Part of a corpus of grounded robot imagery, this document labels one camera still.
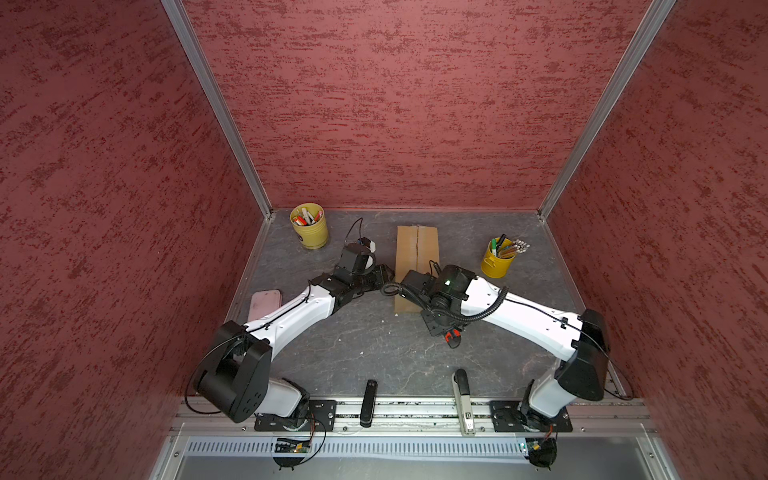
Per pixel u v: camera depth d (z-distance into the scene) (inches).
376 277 29.8
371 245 31.7
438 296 20.4
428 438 28.5
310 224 39.8
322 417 29.1
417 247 35.3
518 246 34.5
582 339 16.8
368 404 30.3
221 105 34.7
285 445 28.7
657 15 28.1
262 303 36.4
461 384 29.8
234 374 16.6
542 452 27.9
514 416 29.1
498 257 38.1
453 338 27.6
